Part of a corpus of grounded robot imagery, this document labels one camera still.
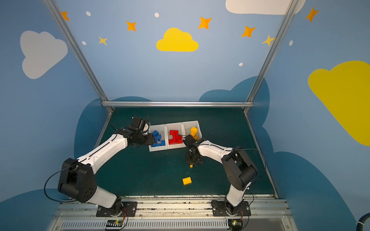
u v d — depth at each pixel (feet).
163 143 3.23
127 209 2.45
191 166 2.91
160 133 3.42
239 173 1.54
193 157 2.52
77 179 1.40
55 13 2.31
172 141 3.30
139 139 2.37
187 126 3.46
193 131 3.33
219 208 2.46
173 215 2.41
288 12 2.35
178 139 3.32
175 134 3.41
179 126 3.46
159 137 3.39
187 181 2.70
